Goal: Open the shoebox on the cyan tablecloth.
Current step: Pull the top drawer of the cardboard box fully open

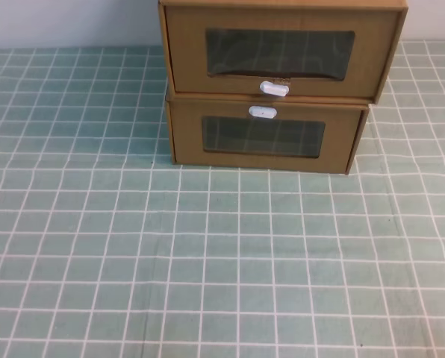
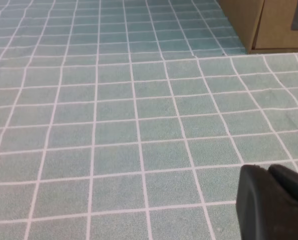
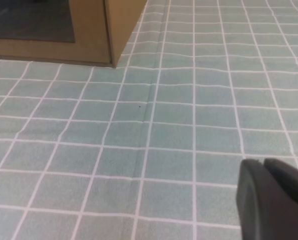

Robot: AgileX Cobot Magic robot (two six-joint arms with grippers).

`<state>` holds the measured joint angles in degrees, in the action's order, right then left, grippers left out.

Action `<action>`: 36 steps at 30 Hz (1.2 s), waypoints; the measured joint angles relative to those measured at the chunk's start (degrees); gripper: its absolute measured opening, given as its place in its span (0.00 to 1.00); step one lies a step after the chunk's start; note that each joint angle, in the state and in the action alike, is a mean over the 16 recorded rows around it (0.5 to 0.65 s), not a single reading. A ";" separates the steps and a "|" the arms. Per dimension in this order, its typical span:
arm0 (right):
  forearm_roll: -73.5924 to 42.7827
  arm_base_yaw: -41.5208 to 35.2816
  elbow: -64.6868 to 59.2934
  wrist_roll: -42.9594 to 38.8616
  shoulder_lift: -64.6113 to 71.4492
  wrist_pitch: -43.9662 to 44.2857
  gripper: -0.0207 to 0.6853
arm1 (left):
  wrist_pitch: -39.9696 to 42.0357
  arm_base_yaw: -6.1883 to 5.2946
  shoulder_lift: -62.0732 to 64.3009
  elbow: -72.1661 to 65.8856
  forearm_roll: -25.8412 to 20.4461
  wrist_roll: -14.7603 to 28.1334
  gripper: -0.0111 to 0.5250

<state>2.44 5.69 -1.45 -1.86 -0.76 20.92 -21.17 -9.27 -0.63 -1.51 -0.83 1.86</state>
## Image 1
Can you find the brown cardboard shoebox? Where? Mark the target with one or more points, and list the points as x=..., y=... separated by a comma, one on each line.
x=338, y=51
x=217, y=130

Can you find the cyan checkered tablecloth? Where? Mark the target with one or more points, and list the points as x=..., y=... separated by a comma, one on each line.
x=107, y=249

